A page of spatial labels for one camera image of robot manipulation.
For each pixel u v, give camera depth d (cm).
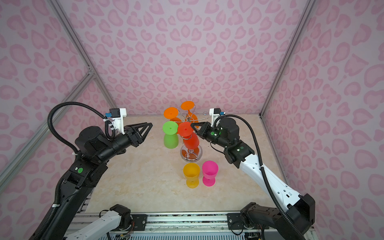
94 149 43
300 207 39
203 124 62
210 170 79
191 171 78
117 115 50
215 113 63
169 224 74
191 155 117
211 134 59
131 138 50
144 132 56
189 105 81
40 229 38
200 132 59
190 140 76
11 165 52
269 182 42
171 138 76
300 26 75
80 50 82
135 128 52
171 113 77
